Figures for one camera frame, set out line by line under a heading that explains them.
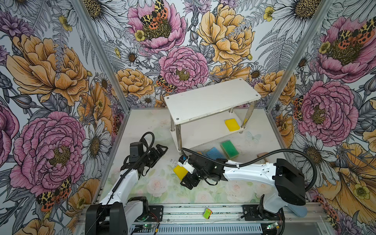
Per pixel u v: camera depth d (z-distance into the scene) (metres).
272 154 0.48
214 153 0.94
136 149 0.66
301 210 0.75
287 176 0.49
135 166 0.63
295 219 0.73
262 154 0.49
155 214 0.74
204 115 0.72
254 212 0.73
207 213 0.73
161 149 0.78
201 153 0.94
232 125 1.03
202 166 0.61
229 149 0.96
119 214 0.41
